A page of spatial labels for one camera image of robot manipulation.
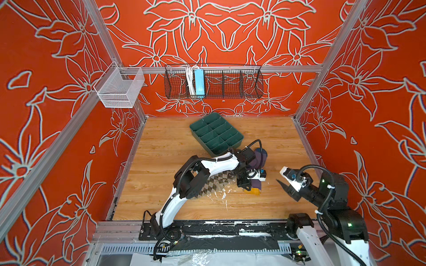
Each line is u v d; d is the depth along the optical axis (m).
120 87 0.95
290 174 0.53
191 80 0.90
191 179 0.53
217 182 0.87
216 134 1.03
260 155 0.81
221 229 0.74
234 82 0.97
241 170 0.76
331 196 0.45
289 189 0.57
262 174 0.76
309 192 0.53
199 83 0.91
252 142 0.78
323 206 0.46
